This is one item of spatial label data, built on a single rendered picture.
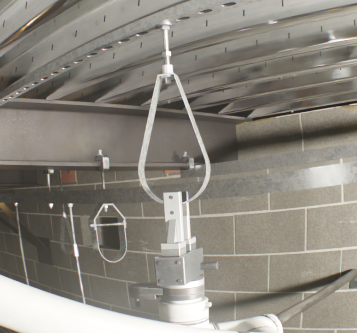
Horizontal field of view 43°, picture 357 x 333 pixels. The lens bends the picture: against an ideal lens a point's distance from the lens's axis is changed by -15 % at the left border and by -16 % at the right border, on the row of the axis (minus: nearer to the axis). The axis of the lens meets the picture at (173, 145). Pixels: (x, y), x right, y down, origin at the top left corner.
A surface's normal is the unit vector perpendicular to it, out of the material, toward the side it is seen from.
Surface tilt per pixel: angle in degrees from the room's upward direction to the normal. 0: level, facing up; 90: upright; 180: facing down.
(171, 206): 90
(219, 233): 90
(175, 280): 90
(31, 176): 90
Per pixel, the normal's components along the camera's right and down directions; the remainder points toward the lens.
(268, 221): -0.70, -0.02
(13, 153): 0.71, -0.11
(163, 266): -0.27, -0.07
